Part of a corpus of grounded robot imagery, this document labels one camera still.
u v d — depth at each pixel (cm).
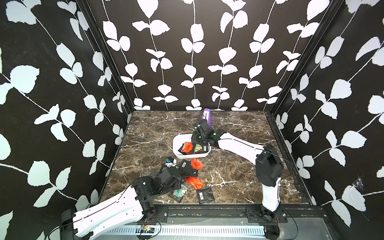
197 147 94
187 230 70
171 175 55
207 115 96
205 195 80
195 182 84
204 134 68
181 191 81
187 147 96
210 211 76
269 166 50
